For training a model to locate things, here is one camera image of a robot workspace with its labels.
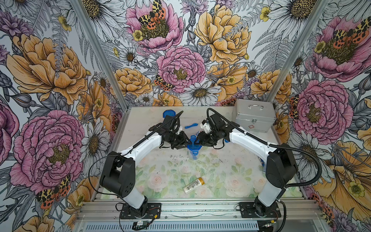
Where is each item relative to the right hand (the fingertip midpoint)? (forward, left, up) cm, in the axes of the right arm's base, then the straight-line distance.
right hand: (197, 146), depth 83 cm
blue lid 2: (+2, +2, -3) cm, 4 cm away
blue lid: (+27, +18, +1) cm, 32 cm away
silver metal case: (+23, -40, -1) cm, 46 cm away
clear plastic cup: (-3, +2, -5) cm, 6 cm away
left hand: (-1, +5, 0) cm, 5 cm away
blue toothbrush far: (+26, +1, -12) cm, 29 cm away
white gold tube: (-18, +5, -11) cm, 22 cm away
